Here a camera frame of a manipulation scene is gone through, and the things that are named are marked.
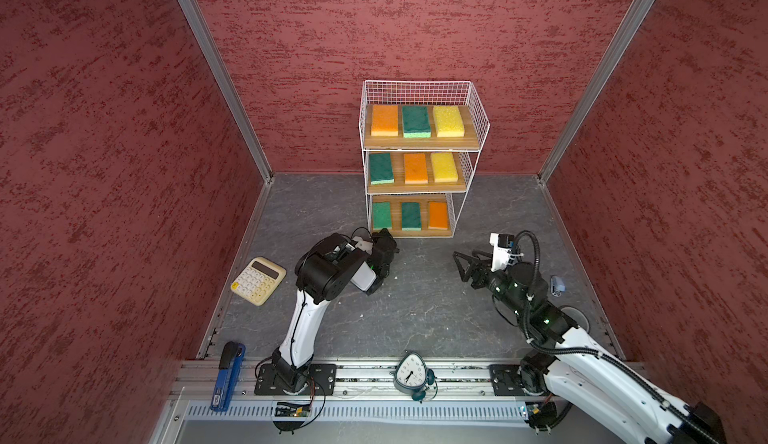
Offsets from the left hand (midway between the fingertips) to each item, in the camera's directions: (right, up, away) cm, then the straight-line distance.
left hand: (392, 230), depth 102 cm
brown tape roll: (+55, -24, -17) cm, 62 cm away
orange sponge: (+7, +20, -14) cm, 26 cm away
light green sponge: (-4, +5, +4) cm, 8 cm away
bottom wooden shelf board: (+12, +11, +10) cm, 19 cm away
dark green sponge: (-3, +20, -15) cm, 25 cm away
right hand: (+18, -5, -25) cm, 31 cm away
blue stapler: (-41, -33, -29) cm, 60 cm away
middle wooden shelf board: (+2, +15, -16) cm, 22 cm away
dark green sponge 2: (+7, +5, +5) cm, 10 cm away
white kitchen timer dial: (+5, -33, -30) cm, 45 cm away
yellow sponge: (+16, +20, -15) cm, 29 cm away
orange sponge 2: (+17, +5, +7) cm, 19 cm away
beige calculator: (-41, -14, -12) cm, 45 cm away
